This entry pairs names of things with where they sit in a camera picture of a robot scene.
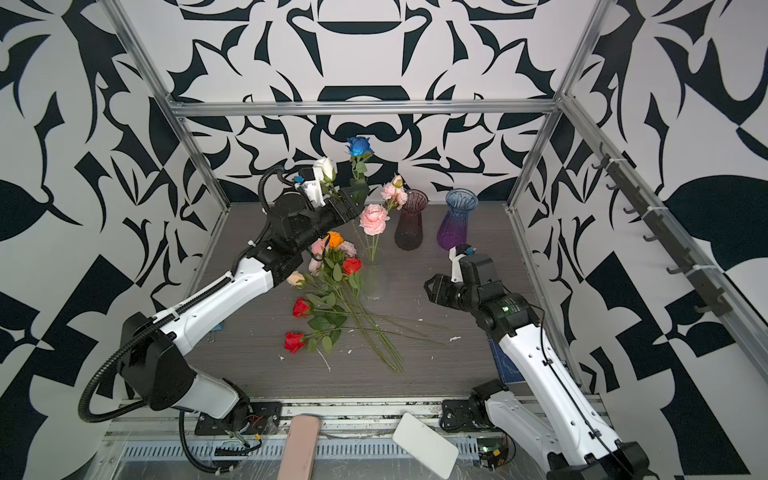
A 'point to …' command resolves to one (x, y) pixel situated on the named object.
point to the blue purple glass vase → (453, 228)
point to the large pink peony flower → (373, 219)
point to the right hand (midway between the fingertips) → (433, 283)
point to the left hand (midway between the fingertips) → (362, 185)
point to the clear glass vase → (374, 283)
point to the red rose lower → (295, 342)
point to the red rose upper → (352, 265)
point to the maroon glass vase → (409, 231)
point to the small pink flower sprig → (394, 193)
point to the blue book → (508, 370)
